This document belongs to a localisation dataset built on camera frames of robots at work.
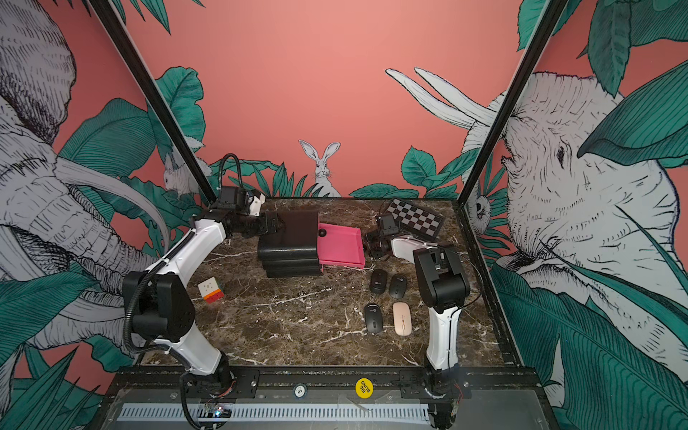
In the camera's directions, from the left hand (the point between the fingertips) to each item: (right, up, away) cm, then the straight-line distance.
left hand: (278, 222), depth 89 cm
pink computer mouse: (+42, -31, -4) cm, 52 cm away
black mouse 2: (+41, -23, +4) cm, 47 cm away
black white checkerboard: (+52, +1, +22) cm, 57 cm away
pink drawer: (+20, -9, +15) cm, 27 cm away
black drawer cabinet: (+7, -9, -6) cm, 13 cm away
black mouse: (+34, -21, +4) cm, 41 cm away
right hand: (+28, -5, +13) cm, 31 cm away
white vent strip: (+6, -51, -19) cm, 55 cm away
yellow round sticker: (+28, -46, -16) cm, 57 cm away
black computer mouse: (+32, -32, -3) cm, 45 cm away
